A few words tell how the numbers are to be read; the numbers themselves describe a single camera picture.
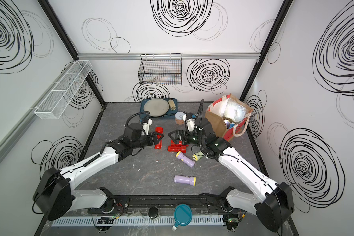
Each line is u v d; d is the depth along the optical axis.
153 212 0.63
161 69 1.24
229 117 1.04
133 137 0.62
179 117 1.05
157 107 1.17
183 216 0.66
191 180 0.78
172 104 1.14
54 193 0.40
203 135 0.56
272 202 0.38
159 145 0.77
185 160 0.87
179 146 0.91
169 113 1.14
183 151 0.90
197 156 0.88
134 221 0.69
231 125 0.79
